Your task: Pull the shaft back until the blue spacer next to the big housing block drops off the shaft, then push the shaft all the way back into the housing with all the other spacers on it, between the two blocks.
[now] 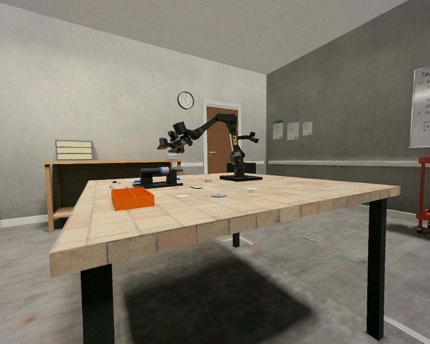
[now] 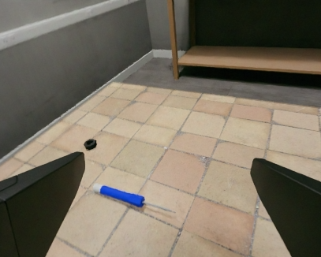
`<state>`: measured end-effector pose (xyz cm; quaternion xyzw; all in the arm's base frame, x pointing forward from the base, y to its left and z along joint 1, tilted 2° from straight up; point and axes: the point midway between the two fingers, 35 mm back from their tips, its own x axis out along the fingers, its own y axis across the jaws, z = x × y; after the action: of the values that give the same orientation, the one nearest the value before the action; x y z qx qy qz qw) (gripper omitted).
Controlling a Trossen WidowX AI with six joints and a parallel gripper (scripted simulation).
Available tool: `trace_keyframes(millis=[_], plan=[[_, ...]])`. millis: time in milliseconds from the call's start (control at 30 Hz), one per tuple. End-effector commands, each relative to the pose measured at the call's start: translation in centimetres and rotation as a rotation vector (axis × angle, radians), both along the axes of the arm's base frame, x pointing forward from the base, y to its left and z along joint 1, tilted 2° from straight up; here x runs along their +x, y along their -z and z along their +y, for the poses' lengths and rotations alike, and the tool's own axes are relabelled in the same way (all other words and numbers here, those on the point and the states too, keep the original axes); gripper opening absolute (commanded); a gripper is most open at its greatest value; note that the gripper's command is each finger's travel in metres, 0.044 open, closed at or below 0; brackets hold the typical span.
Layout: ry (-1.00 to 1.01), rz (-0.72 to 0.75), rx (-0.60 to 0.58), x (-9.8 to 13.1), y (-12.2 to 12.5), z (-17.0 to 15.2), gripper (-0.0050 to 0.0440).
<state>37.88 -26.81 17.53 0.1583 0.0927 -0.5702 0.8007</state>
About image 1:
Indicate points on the orange divided tray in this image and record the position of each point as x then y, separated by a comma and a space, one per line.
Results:
135, 198

